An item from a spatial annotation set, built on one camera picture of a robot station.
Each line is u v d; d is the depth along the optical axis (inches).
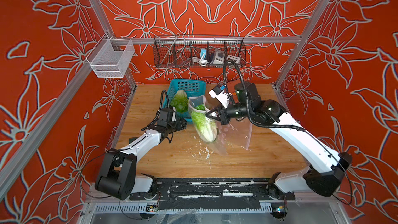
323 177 15.9
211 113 24.0
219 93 21.8
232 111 21.4
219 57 35.5
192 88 48.1
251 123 19.0
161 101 27.4
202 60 33.0
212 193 28.9
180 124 30.6
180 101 38.0
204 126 25.8
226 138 35.6
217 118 23.7
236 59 37.1
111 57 36.8
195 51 39.6
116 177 16.3
